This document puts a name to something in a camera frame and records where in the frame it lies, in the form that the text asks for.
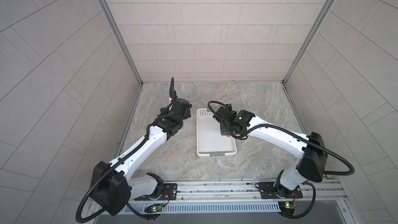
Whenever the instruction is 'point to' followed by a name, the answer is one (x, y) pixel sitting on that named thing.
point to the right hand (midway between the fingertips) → (223, 131)
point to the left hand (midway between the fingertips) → (181, 105)
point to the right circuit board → (287, 208)
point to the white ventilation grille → (215, 207)
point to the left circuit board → (154, 208)
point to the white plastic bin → (209, 140)
